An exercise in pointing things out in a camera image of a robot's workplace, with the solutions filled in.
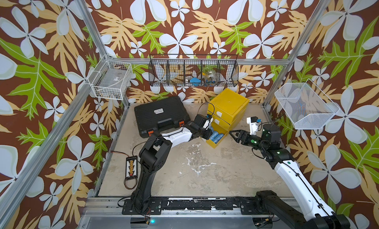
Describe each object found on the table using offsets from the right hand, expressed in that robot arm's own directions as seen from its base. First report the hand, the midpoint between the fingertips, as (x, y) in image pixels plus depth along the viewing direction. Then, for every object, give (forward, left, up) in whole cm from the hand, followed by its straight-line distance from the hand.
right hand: (232, 132), depth 76 cm
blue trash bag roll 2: (+8, +3, -19) cm, 21 cm away
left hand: (+12, +8, -15) cm, 21 cm away
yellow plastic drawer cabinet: (+19, -1, -2) cm, 19 cm away
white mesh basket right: (+13, -43, +5) cm, 45 cm away
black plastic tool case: (+26, +43, -16) cm, 53 cm away
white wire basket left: (+30, +69, +12) cm, 76 cm away
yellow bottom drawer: (+13, +2, -16) cm, 20 cm away
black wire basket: (+46, +19, +8) cm, 50 cm away
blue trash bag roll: (+12, +5, -19) cm, 23 cm away
